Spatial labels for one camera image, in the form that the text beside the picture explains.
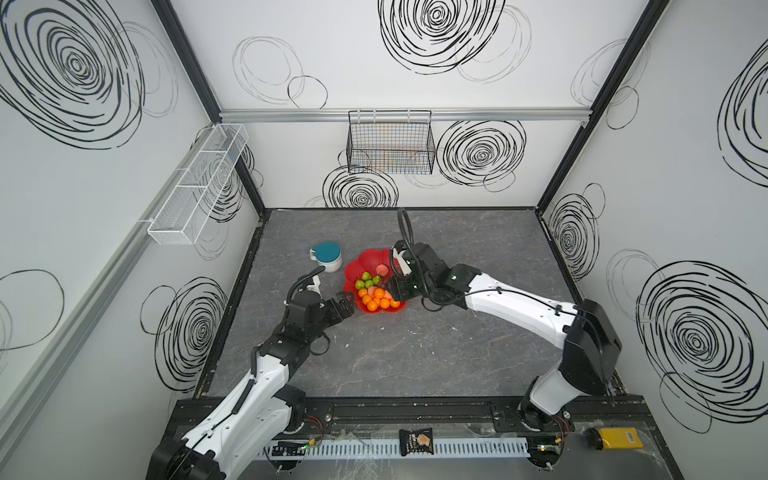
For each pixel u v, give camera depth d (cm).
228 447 43
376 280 94
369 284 96
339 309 73
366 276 99
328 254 100
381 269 99
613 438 68
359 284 96
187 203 75
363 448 71
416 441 69
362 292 94
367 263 99
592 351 43
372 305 89
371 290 93
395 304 90
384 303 89
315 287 75
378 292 91
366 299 91
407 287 71
